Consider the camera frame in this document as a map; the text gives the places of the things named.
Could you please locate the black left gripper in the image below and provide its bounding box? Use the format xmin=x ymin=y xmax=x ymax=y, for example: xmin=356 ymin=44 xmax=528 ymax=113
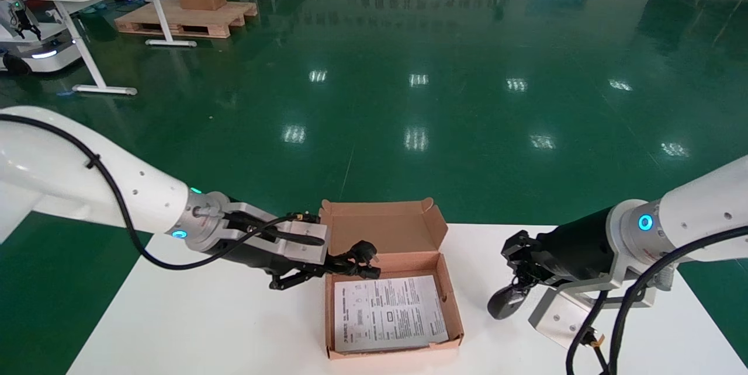
xmin=225 ymin=241 xmax=359 ymax=291

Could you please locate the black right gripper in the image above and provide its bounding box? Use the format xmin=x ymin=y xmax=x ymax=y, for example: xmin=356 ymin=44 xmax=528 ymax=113
xmin=501 ymin=207 xmax=615 ymax=292

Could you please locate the black wired computer mouse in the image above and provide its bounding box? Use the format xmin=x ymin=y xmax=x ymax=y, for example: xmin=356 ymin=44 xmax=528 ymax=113
xmin=487 ymin=282 xmax=533 ymax=321

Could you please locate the black power cord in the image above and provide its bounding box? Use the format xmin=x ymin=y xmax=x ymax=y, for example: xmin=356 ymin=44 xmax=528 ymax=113
xmin=349 ymin=240 xmax=382 ymax=281

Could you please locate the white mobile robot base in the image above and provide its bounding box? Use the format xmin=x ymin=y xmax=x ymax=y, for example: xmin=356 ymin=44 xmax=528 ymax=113
xmin=0 ymin=0 xmax=83 ymax=75

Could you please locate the brown cardboard storage box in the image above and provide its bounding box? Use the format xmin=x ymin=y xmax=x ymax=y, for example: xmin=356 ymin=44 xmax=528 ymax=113
xmin=318 ymin=198 xmax=466 ymax=361

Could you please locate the white printed instruction sheet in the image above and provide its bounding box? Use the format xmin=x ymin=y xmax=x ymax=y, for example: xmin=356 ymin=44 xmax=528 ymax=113
xmin=333 ymin=275 xmax=449 ymax=354

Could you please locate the wooden pallet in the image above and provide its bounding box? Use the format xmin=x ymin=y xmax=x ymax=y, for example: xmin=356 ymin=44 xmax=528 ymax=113
xmin=115 ymin=0 xmax=258 ymax=40

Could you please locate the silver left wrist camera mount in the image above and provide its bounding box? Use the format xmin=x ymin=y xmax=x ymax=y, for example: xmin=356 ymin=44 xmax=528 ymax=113
xmin=224 ymin=202 xmax=330 ymax=265

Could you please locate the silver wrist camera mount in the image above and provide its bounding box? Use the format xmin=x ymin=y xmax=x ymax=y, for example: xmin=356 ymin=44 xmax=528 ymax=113
xmin=528 ymin=266 xmax=674 ymax=348
xmin=224 ymin=202 xmax=330 ymax=265

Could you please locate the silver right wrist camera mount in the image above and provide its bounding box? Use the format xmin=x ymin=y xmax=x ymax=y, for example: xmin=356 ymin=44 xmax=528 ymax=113
xmin=528 ymin=266 xmax=674 ymax=348

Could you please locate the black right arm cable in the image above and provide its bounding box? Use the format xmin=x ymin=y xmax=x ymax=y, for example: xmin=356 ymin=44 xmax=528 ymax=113
xmin=565 ymin=225 xmax=748 ymax=375

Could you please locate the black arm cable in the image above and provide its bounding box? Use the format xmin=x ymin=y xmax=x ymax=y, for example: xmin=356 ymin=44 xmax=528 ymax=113
xmin=565 ymin=225 xmax=748 ymax=375
xmin=0 ymin=113 xmax=326 ymax=271

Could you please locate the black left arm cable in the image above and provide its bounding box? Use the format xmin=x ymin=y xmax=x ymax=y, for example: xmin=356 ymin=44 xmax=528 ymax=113
xmin=0 ymin=113 xmax=326 ymax=271

